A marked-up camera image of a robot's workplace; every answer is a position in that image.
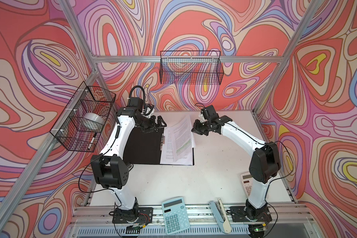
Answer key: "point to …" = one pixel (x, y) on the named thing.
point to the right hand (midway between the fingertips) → (192, 132)
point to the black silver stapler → (130, 167)
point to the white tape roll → (94, 117)
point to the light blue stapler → (221, 215)
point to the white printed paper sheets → (183, 139)
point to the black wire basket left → (81, 122)
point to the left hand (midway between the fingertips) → (160, 126)
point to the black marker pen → (93, 138)
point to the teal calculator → (175, 215)
